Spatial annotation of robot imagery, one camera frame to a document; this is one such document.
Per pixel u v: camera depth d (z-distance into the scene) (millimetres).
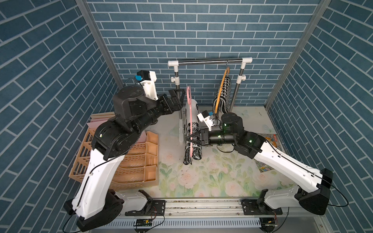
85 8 700
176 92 426
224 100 823
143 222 720
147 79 416
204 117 579
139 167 841
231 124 475
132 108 327
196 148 645
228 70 944
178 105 428
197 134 576
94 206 349
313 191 405
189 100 558
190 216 720
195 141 596
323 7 707
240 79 819
